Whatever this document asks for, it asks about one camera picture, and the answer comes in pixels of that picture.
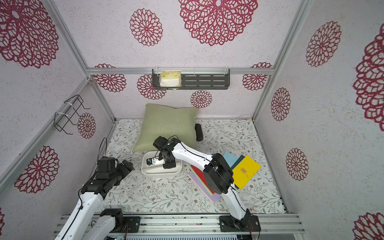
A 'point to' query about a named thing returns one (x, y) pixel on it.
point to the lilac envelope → (213, 198)
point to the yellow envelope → (245, 171)
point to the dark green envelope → (238, 160)
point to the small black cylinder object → (199, 135)
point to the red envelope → (202, 176)
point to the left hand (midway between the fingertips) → (128, 168)
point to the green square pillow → (179, 123)
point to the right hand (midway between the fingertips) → (166, 158)
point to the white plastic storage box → (158, 169)
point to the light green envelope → (191, 170)
